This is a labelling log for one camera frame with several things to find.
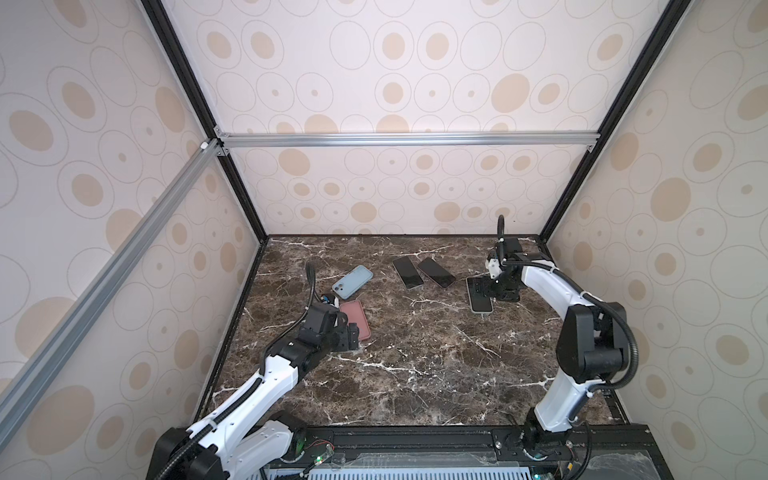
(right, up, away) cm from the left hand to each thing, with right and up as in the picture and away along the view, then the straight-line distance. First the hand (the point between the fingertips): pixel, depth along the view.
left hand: (353, 327), depth 83 cm
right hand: (+41, +8, +11) cm, 43 cm away
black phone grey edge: (+17, +14, +27) cm, 35 cm away
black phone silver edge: (+40, +5, +17) cm, 44 cm away
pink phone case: (-1, +1, +14) cm, 14 cm away
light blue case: (-3, +11, +24) cm, 26 cm away
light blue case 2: (+38, +11, +1) cm, 39 cm away
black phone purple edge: (+27, +14, +27) cm, 41 cm away
